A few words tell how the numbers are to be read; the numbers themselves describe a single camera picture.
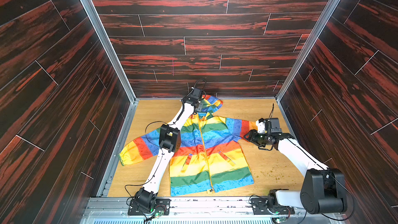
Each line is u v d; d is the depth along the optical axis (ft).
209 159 2.91
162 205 2.42
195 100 2.73
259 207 2.40
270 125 2.23
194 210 2.41
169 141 2.31
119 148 3.19
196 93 2.89
